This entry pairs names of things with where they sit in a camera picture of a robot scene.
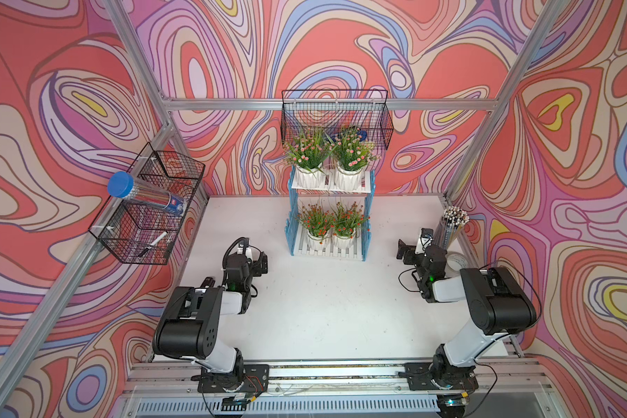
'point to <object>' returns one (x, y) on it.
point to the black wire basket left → (131, 232)
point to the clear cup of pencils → (449, 226)
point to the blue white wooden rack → (298, 239)
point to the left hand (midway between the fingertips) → (252, 253)
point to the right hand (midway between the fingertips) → (412, 246)
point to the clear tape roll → (455, 261)
